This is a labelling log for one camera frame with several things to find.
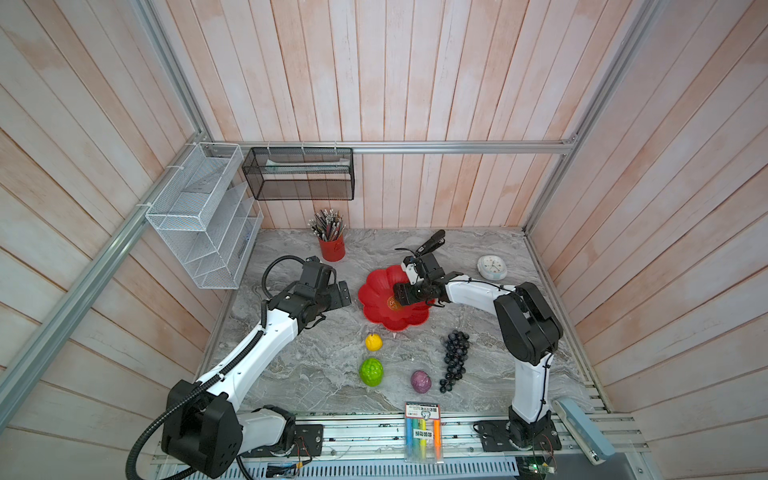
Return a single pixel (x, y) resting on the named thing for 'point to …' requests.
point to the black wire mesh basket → (300, 173)
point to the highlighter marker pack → (422, 433)
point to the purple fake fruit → (421, 381)
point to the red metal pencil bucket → (333, 250)
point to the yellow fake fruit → (373, 341)
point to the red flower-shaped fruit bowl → (380, 305)
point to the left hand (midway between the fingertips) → (333, 299)
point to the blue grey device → (592, 442)
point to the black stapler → (436, 241)
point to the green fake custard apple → (372, 372)
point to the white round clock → (492, 267)
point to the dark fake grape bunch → (457, 353)
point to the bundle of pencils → (327, 224)
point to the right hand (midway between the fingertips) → (403, 292)
